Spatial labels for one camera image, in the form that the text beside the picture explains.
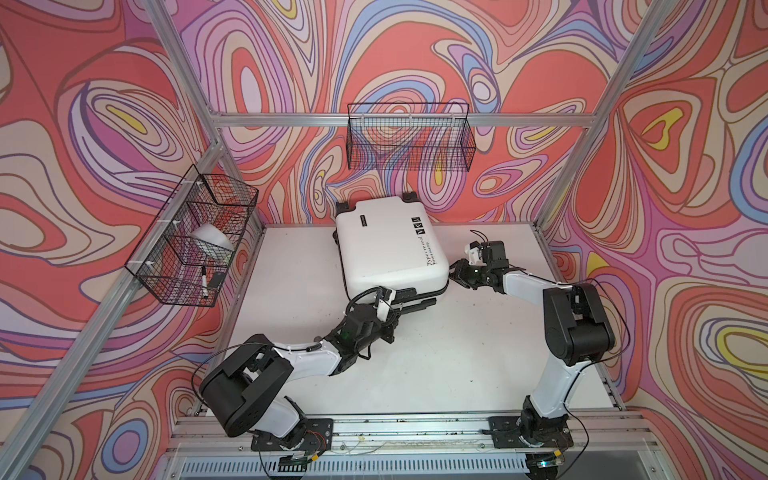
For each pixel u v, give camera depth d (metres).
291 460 0.70
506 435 0.72
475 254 0.90
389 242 0.90
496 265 0.78
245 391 0.43
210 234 0.73
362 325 0.66
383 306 0.73
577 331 0.51
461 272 0.86
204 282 0.73
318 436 0.72
